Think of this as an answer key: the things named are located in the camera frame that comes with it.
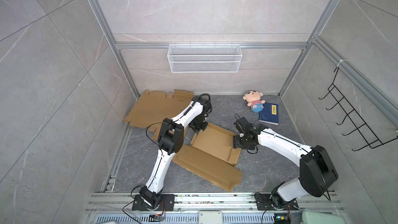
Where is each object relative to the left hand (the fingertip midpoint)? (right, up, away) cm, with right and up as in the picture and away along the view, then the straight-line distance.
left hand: (197, 129), depth 94 cm
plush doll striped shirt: (+40, +21, +16) cm, 48 cm away
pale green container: (+52, -36, -26) cm, 68 cm away
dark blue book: (+51, +10, +13) cm, 53 cm away
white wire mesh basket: (+4, +46, +6) cm, 47 cm away
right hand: (+24, -7, -6) cm, 26 cm away
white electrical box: (+7, -36, -26) cm, 45 cm away
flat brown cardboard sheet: (-34, +13, +16) cm, 39 cm away
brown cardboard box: (+8, -14, -6) cm, 17 cm away
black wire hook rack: (+71, +8, -28) cm, 77 cm away
